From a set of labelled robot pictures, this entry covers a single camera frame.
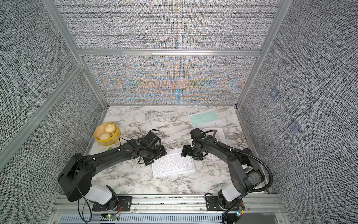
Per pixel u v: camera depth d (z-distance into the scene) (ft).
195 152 2.49
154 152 2.44
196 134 2.40
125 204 2.40
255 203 2.46
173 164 2.80
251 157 1.45
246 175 1.46
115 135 3.12
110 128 3.17
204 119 3.60
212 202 2.40
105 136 3.11
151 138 2.20
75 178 1.40
